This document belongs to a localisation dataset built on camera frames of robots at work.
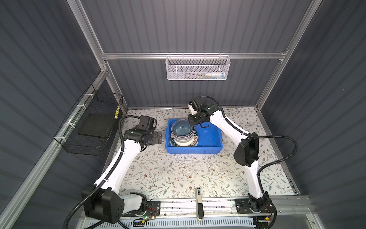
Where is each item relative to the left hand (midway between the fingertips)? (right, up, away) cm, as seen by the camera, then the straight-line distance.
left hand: (151, 138), depth 80 cm
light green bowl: (+18, -5, +13) cm, 23 cm away
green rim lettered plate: (+14, -6, +14) cm, 20 cm away
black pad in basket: (-28, +8, -6) cm, 29 cm away
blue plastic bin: (+36, -4, +18) cm, 41 cm away
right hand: (+23, +9, +11) cm, 27 cm away
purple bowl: (+17, -2, +9) cm, 19 cm away
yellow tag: (-21, +14, +2) cm, 25 cm away
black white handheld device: (+27, -34, -8) cm, 43 cm away
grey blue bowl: (+17, +5, +16) cm, 24 cm away
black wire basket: (-32, +20, -2) cm, 38 cm away
